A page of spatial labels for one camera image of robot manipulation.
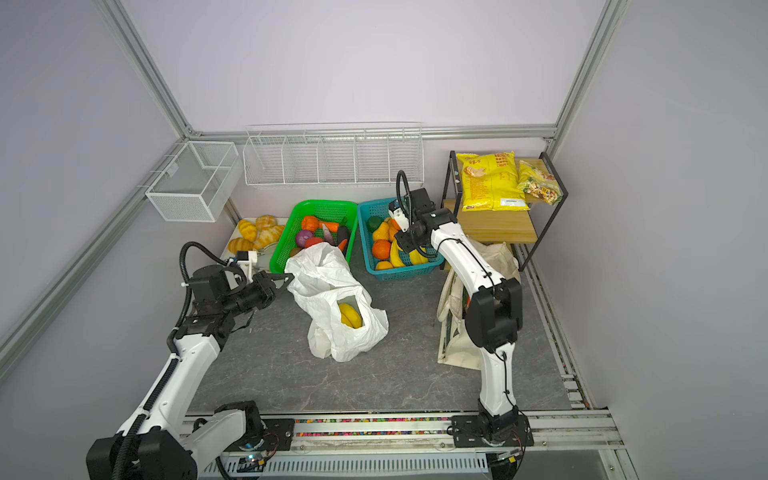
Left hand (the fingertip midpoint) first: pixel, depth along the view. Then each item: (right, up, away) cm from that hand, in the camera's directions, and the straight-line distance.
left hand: (294, 279), depth 76 cm
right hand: (+30, +11, +14) cm, 35 cm away
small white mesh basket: (-38, +29, +19) cm, 52 cm away
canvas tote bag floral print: (+41, -17, -1) cm, 45 cm away
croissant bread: (-31, +9, +32) cm, 46 cm away
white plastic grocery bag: (+9, +2, -10) cm, 13 cm away
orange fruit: (+21, +8, +29) cm, 37 cm away
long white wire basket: (+1, +39, +21) cm, 44 cm away
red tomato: (-5, +11, +33) cm, 35 cm away
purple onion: (-8, +13, +32) cm, 36 cm away
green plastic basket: (-2, +23, +40) cm, 47 cm away
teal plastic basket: (+15, +24, +39) cm, 48 cm away
